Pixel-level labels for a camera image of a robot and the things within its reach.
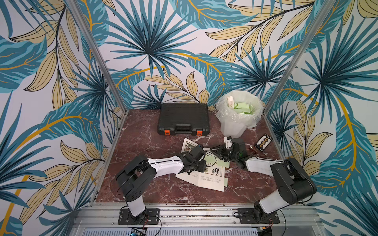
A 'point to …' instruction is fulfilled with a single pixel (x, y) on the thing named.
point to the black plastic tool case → (184, 118)
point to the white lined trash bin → (234, 123)
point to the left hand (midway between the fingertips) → (202, 166)
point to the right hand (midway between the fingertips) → (210, 149)
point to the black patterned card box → (264, 142)
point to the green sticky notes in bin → (243, 108)
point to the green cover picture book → (213, 176)
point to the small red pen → (254, 149)
